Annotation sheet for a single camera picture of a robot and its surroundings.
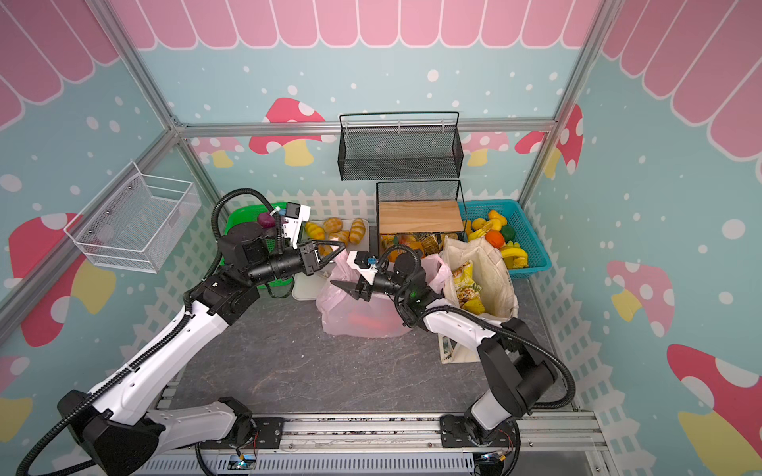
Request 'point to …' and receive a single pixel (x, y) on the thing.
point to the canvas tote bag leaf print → (480, 284)
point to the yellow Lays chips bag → (474, 304)
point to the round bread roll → (333, 224)
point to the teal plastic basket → (537, 257)
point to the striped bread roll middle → (342, 236)
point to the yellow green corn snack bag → (467, 290)
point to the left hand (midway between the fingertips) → (344, 253)
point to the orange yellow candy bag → (390, 240)
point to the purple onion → (266, 220)
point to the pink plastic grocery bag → (342, 313)
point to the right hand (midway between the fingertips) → (337, 269)
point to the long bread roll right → (357, 231)
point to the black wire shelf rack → (420, 207)
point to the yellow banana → (515, 258)
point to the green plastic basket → (250, 213)
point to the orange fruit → (495, 237)
